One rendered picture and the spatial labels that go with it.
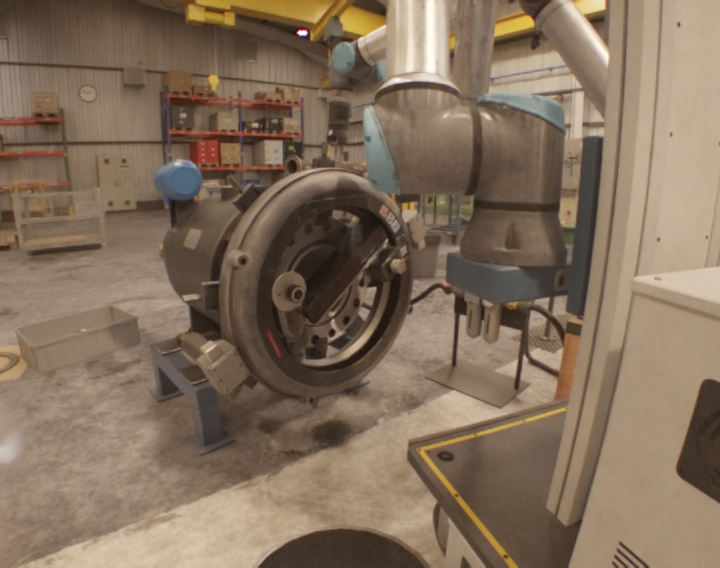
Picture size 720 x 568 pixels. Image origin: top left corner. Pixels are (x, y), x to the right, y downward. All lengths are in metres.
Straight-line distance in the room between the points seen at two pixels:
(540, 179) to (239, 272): 0.76
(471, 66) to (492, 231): 0.43
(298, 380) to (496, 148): 0.89
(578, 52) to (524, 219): 0.69
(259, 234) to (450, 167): 0.60
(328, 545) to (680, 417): 0.58
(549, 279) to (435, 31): 0.45
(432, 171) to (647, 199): 0.33
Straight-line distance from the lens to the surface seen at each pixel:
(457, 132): 0.67
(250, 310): 1.11
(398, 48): 0.74
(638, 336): 0.56
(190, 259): 1.62
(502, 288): 0.66
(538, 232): 0.69
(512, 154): 0.68
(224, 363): 1.16
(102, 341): 2.66
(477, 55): 0.99
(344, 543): 0.81
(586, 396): 0.78
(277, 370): 1.21
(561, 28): 1.30
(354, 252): 1.28
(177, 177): 1.75
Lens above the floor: 0.94
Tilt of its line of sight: 14 degrees down
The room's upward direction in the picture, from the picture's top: straight up
